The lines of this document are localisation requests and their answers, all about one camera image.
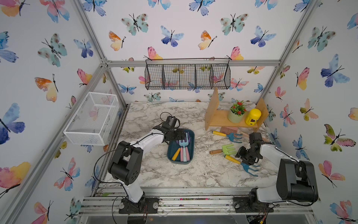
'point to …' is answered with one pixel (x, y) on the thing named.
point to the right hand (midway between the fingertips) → (240, 156)
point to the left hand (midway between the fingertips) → (182, 134)
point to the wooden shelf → (219, 117)
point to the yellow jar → (254, 116)
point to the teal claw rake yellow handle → (247, 167)
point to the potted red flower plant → (236, 112)
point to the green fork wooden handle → (224, 150)
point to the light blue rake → (184, 144)
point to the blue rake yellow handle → (231, 136)
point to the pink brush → (228, 130)
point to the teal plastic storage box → (173, 146)
